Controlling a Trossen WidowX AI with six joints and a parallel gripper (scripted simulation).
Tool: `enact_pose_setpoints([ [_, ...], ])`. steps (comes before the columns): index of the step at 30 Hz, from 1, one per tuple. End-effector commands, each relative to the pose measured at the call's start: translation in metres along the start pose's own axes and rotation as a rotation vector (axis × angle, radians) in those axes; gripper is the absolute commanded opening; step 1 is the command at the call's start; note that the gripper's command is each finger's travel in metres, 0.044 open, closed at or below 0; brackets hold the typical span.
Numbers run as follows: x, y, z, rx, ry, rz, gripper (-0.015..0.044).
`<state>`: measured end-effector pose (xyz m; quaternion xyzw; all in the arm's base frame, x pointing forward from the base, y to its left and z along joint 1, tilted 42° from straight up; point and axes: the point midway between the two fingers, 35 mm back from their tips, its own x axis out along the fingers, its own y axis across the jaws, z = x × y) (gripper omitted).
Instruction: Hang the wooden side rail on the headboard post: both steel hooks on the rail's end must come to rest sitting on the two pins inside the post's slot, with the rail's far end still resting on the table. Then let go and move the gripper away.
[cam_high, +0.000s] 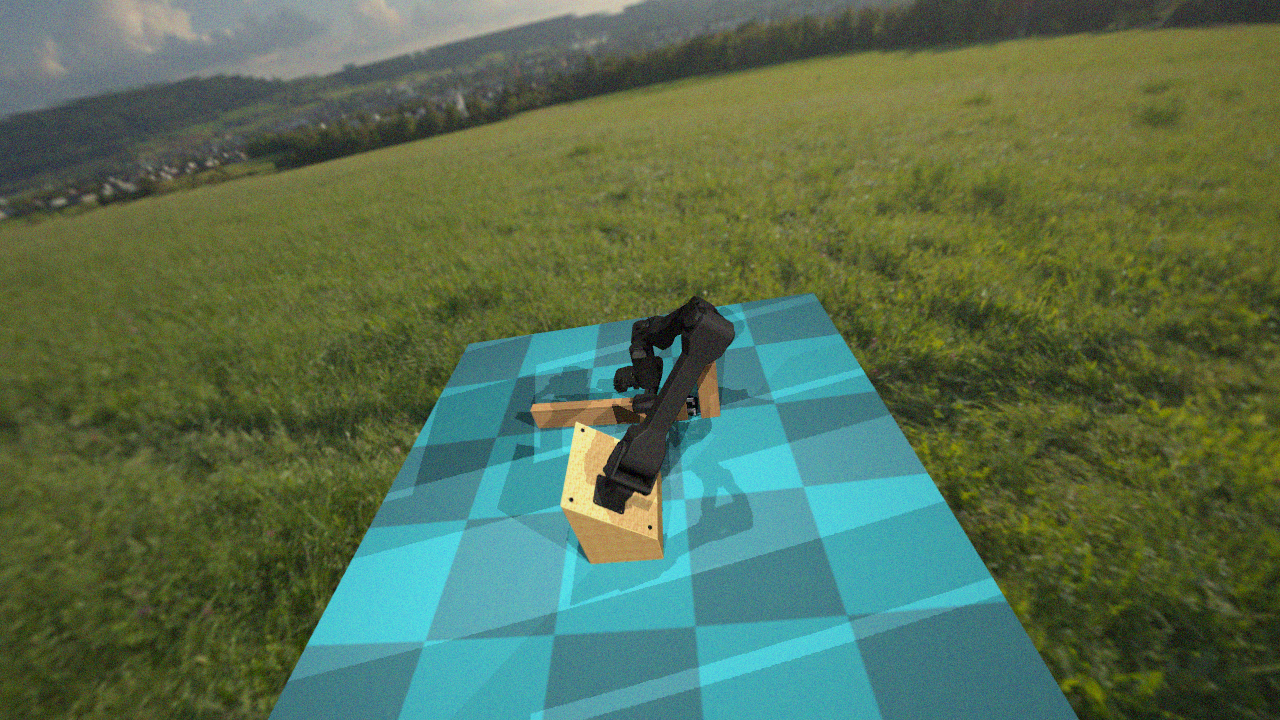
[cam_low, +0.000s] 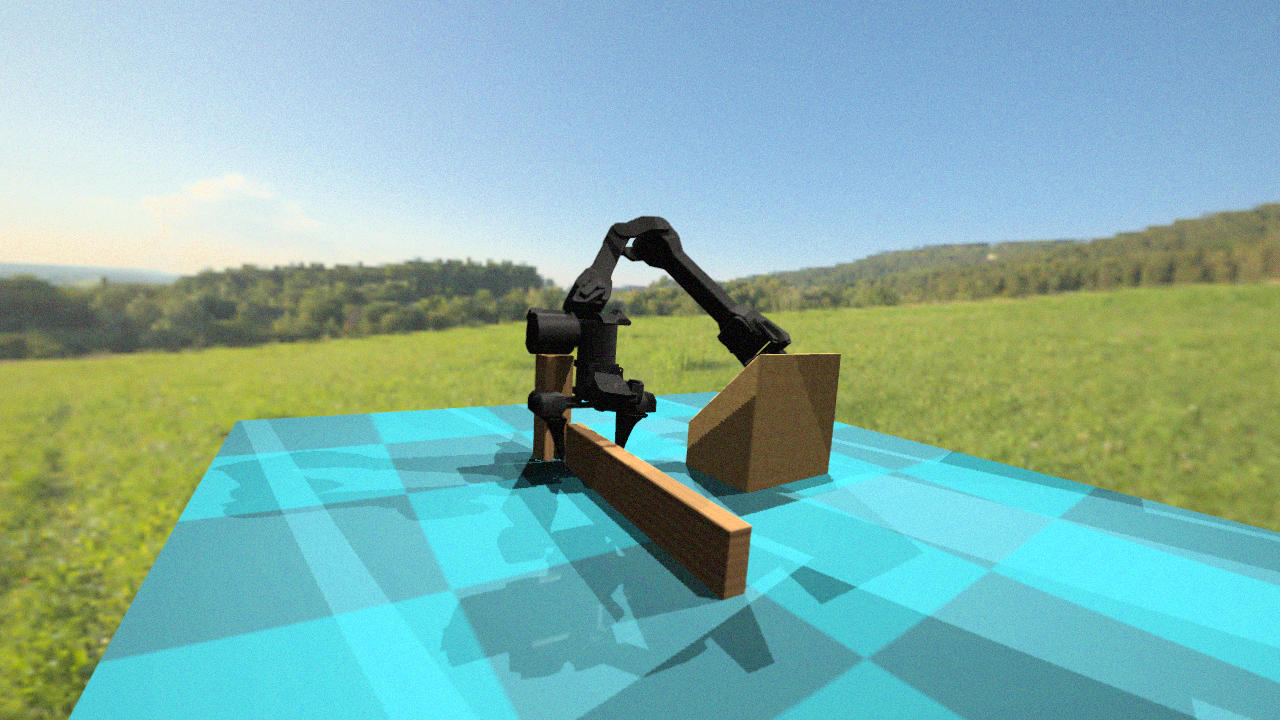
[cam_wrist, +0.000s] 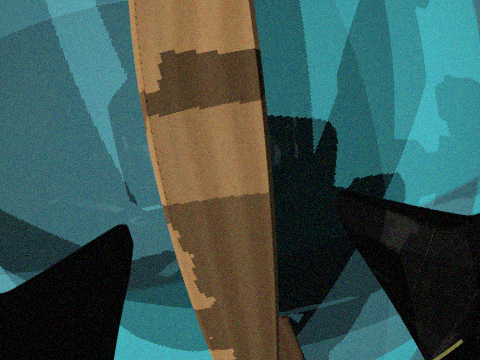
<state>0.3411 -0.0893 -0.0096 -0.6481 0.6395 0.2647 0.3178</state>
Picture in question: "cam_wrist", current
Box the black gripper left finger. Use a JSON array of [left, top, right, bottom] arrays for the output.
[[0, 224, 133, 360]]

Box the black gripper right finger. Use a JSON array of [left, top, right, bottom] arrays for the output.
[[336, 191, 480, 360]]

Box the dark brown wooden post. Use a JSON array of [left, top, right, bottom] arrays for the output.
[[279, 315, 305, 360]]

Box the brown wooden rail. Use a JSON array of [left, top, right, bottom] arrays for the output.
[[128, 0, 280, 360]]

